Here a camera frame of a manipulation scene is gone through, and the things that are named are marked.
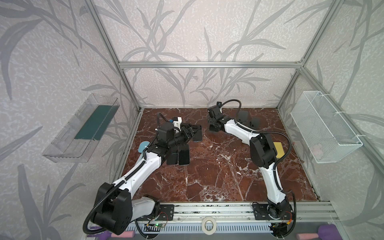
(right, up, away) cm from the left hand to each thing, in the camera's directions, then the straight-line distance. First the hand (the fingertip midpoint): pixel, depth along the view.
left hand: (200, 127), depth 76 cm
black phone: (-2, -7, +29) cm, 30 cm away
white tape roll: (+3, -48, -8) cm, 49 cm away
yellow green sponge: (+53, -16, +21) cm, 59 cm away
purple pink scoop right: (+58, -48, -8) cm, 76 cm away
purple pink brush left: (-44, -51, -7) cm, 68 cm away
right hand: (+10, +9, +25) cm, 29 cm away
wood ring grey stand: (+32, +6, +35) cm, 48 cm away
